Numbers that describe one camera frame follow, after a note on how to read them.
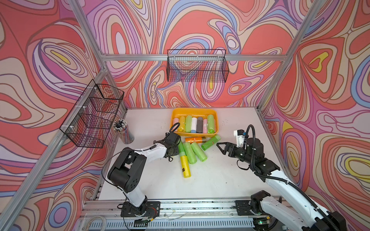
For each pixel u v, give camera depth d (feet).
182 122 3.42
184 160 2.91
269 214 1.95
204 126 3.36
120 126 2.82
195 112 3.65
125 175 1.52
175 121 3.52
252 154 1.92
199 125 3.43
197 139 3.15
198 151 3.00
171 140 2.45
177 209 2.46
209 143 3.17
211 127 3.17
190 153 2.98
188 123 3.42
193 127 3.36
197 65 3.15
